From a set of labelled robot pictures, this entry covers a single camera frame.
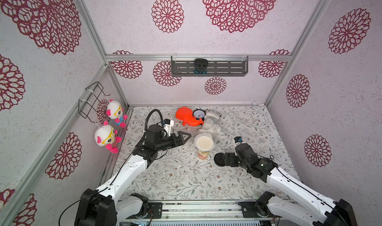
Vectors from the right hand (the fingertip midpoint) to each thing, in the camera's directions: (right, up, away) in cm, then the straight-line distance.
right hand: (229, 154), depth 82 cm
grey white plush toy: (-7, +16, +13) cm, 21 cm away
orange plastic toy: (-25, +23, +27) cm, 43 cm away
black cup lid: (-4, -5, +8) cm, 10 cm away
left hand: (-23, +9, -5) cm, 25 cm away
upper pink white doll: (-69, +24, +12) cm, 74 cm away
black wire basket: (-73, +26, -8) cm, 78 cm away
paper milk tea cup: (-14, +6, -2) cm, 15 cm away
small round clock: (-15, +24, +31) cm, 42 cm away
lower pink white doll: (-66, +10, -3) cm, 67 cm away
